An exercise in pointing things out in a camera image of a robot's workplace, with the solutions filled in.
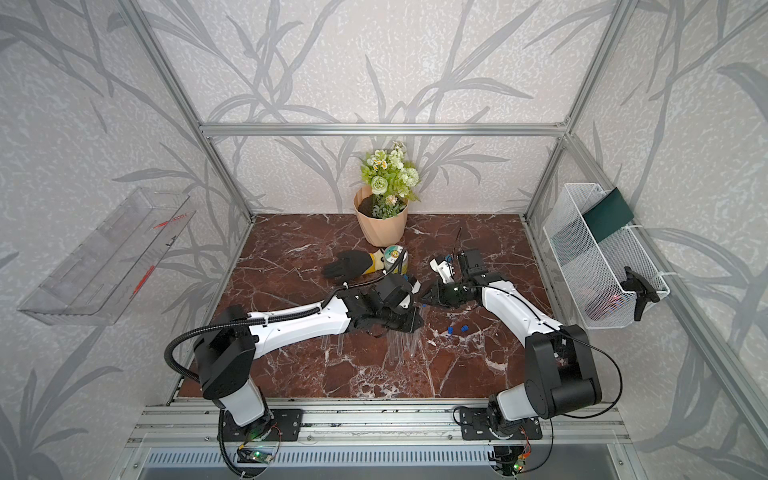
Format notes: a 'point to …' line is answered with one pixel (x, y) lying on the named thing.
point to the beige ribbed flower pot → (377, 232)
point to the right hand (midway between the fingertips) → (421, 297)
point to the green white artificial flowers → (392, 181)
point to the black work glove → (348, 264)
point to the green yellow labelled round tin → (402, 264)
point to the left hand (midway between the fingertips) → (425, 326)
